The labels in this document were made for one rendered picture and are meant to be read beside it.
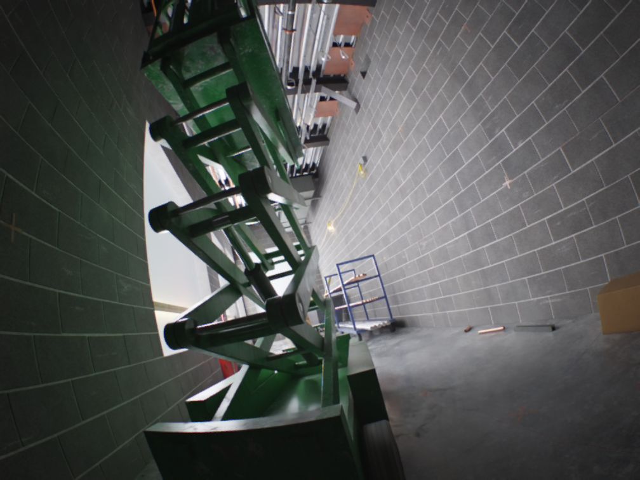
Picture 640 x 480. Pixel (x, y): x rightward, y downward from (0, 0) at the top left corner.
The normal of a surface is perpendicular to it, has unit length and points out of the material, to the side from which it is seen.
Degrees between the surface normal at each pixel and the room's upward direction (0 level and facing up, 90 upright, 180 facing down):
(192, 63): 180
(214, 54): 180
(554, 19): 90
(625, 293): 90
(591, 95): 90
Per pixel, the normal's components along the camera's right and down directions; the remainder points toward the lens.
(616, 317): -0.95, 0.21
